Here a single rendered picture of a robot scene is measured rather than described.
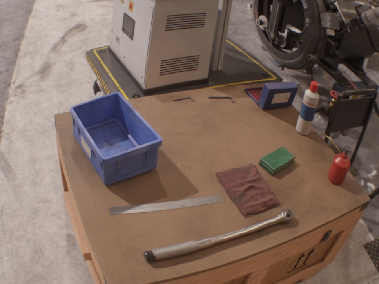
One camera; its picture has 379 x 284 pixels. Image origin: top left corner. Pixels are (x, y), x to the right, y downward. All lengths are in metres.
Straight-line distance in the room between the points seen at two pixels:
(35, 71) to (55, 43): 0.50
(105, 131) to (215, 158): 0.38
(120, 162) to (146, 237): 0.24
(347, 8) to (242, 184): 1.76
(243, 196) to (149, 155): 0.30
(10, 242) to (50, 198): 0.36
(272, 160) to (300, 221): 0.26
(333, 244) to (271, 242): 0.47
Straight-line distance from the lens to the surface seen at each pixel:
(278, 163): 1.38
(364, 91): 2.02
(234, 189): 1.26
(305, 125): 1.58
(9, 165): 2.09
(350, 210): 1.38
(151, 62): 1.84
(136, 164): 1.24
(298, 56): 2.47
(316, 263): 1.64
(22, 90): 2.72
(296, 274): 1.57
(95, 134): 1.43
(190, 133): 1.46
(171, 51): 1.86
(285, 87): 1.65
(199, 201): 1.23
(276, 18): 2.59
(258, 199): 1.25
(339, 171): 1.41
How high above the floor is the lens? 1.35
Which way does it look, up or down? 39 degrees down
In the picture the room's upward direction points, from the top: 9 degrees clockwise
